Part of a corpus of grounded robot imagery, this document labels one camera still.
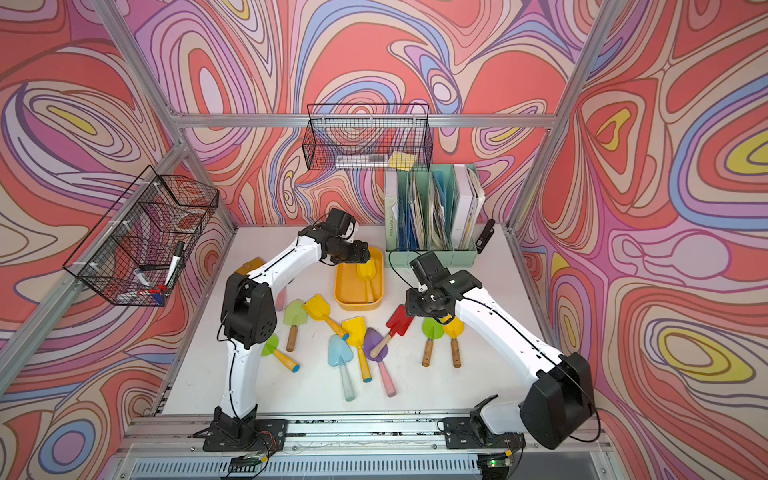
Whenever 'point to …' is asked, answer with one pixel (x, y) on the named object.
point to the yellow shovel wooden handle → (453, 328)
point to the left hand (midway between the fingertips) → (364, 256)
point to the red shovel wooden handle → (398, 323)
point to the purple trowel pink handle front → (372, 338)
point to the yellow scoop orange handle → (318, 308)
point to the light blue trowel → (339, 352)
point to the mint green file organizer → (431, 208)
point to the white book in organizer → (467, 205)
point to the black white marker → (174, 263)
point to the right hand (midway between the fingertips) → (416, 314)
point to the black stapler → (485, 235)
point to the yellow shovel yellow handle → (356, 329)
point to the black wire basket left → (135, 253)
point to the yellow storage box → (350, 288)
